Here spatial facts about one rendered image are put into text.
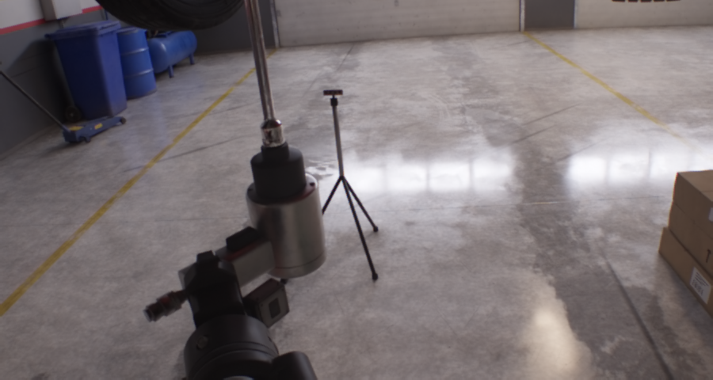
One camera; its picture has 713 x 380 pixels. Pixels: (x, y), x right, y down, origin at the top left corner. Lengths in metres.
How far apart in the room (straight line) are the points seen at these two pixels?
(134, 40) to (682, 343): 6.50
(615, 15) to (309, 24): 5.33
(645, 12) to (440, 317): 8.49
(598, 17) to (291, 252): 9.37
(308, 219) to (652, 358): 1.80
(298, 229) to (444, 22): 8.67
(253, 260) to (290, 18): 8.77
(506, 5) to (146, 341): 8.10
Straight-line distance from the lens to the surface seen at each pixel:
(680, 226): 2.71
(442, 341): 2.18
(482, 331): 2.23
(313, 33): 9.30
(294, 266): 0.66
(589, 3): 9.75
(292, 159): 0.62
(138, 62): 7.14
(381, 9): 9.15
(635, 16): 10.11
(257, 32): 0.59
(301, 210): 0.62
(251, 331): 0.50
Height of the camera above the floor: 1.47
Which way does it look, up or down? 24 degrees down
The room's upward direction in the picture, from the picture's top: 5 degrees counter-clockwise
